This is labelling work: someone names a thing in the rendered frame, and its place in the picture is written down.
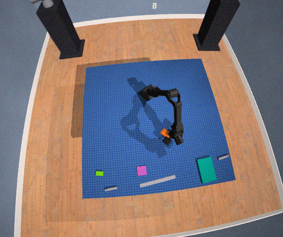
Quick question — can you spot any green flat block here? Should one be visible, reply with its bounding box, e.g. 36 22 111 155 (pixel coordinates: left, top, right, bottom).
96 171 103 176

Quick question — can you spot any small pink square block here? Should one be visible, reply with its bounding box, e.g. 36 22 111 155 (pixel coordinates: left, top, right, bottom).
137 166 147 176

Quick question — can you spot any teal rectangular block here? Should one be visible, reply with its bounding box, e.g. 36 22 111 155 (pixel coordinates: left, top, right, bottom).
197 157 217 183

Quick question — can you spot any orange plate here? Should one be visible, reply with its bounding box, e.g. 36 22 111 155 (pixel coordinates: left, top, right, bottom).
160 128 169 138

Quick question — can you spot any dark blue work mat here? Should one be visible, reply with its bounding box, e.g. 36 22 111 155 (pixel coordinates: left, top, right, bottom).
82 59 236 198

